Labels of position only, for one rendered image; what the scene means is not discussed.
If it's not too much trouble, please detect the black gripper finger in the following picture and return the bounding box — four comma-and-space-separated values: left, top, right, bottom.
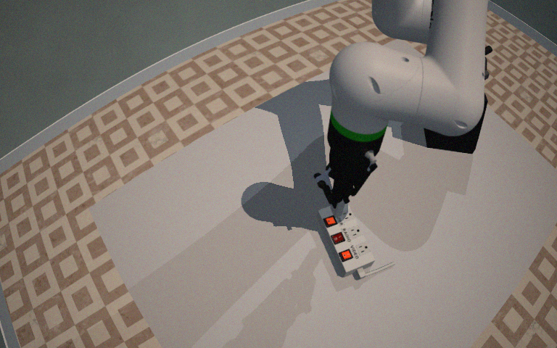
314, 168, 349, 218
339, 163, 378, 217

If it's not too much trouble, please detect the white power strip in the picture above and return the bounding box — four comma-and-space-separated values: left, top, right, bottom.
317, 203, 395, 280

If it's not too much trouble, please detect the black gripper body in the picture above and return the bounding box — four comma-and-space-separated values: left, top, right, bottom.
326, 148, 371, 182

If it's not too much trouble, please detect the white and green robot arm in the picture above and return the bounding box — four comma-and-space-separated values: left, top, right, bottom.
327, 0, 492, 164

